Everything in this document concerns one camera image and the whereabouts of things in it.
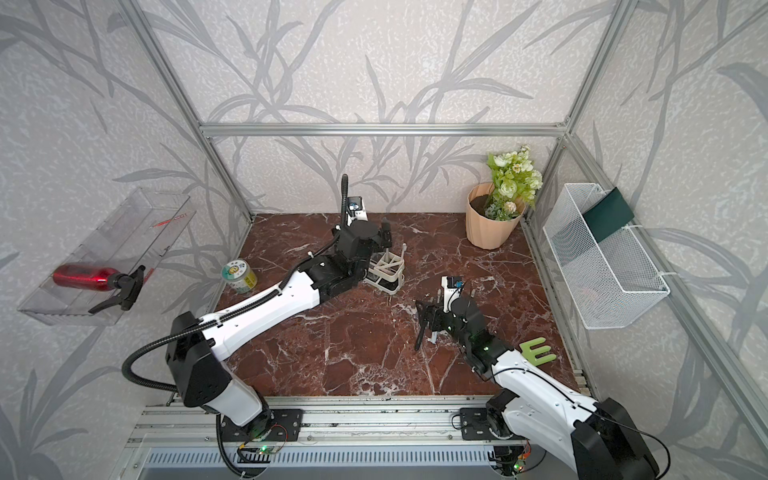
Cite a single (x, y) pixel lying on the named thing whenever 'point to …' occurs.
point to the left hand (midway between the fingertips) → (372, 222)
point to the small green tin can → (239, 276)
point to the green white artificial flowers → (515, 183)
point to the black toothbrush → (423, 323)
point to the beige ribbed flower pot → (482, 231)
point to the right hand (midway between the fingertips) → (427, 299)
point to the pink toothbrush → (404, 248)
